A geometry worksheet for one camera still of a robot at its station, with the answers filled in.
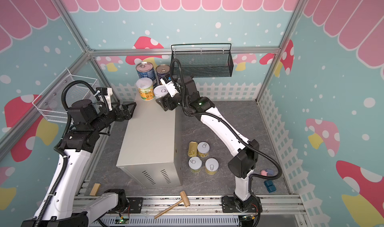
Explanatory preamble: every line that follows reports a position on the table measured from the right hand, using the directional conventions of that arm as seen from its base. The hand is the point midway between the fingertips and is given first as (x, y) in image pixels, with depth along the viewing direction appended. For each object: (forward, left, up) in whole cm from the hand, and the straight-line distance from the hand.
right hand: (162, 95), depth 71 cm
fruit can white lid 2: (-21, -15, -33) cm, 42 cm away
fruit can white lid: (-12, -20, -33) cm, 40 cm away
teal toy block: (-32, -56, -37) cm, 74 cm away
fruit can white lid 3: (-23, -24, -32) cm, 46 cm away
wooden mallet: (-38, -10, -36) cm, 53 cm away
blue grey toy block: (-24, -58, -38) cm, 74 cm away
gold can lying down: (-13, -14, -32) cm, 37 cm away
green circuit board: (-47, +21, -39) cm, 65 cm away
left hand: (-6, +15, -1) cm, 16 cm away
